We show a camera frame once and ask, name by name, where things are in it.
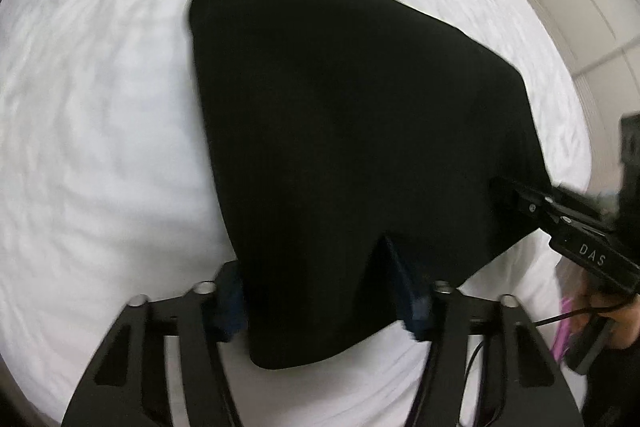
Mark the black pants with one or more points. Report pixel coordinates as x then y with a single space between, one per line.
343 134

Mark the pink phone stand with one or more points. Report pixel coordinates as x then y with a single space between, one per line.
563 333

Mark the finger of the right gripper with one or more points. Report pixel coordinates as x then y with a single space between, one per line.
543 206
601 207

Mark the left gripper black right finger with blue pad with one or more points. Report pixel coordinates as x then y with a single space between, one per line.
487 364

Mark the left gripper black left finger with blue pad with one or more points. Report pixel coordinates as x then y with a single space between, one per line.
126 381

